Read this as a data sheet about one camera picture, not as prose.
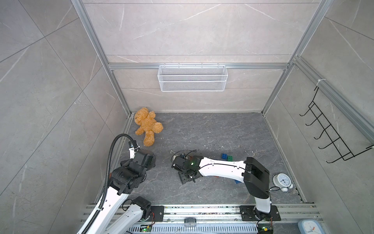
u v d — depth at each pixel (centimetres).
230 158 93
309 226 68
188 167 60
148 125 101
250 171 53
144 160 51
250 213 74
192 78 101
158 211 73
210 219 73
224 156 93
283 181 80
